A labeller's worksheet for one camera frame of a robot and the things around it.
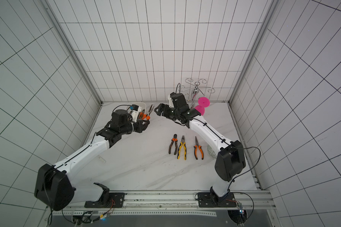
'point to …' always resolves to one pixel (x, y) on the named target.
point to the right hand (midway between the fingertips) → (153, 112)
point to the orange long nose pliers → (195, 149)
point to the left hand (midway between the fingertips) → (147, 124)
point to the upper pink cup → (203, 101)
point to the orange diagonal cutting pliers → (174, 139)
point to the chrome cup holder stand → (196, 90)
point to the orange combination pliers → (145, 117)
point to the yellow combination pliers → (183, 142)
